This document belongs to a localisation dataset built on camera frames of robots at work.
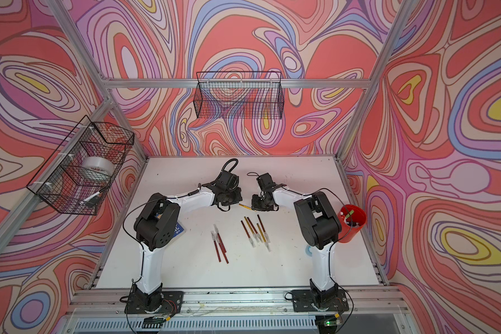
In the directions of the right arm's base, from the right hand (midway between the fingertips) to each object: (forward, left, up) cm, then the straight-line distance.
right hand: (256, 211), depth 98 cm
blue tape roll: (-21, -21, +1) cm, 29 cm away
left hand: (+5, +5, +4) cm, 8 cm away
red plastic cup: (-14, -36, +15) cm, 41 cm away
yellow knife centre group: (-12, +1, 0) cm, 12 cm away
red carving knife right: (-17, +15, +1) cm, 23 cm away
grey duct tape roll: (+2, +57, +34) cm, 66 cm away
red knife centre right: (-8, -2, +1) cm, 8 cm away
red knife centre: (-12, 0, 0) cm, 12 cm away
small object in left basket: (-9, +57, +27) cm, 64 cm away
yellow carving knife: (+1, +5, +2) cm, 5 cm away
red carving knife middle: (-8, +19, +1) cm, 21 cm away
